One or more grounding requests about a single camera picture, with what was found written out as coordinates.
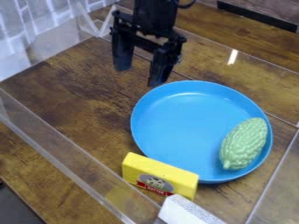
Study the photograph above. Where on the clear acrylic enclosure wall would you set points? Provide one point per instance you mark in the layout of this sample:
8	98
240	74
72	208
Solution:
64	120

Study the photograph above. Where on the yellow butter box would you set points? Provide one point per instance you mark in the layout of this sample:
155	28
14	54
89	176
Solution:
157	177

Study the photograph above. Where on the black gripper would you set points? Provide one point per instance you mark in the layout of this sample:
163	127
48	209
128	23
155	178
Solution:
148	29

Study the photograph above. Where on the blue round plate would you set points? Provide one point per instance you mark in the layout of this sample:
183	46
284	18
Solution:
180	121

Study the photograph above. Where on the green bumpy gourd toy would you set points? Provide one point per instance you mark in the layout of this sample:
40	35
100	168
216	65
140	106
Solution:
243	144

